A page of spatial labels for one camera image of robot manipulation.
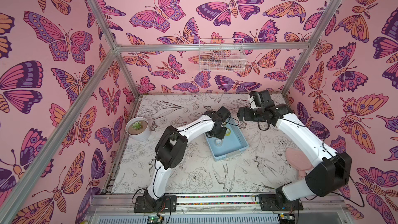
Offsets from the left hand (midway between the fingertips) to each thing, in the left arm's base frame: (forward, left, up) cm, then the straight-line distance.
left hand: (222, 134), depth 92 cm
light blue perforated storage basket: (-2, -8, -6) cm, 10 cm away
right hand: (+3, -9, +16) cm, 18 cm away
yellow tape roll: (+4, -5, -4) cm, 7 cm away
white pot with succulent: (0, +49, +6) cm, 49 cm away
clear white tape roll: (-4, +2, -4) cm, 6 cm away
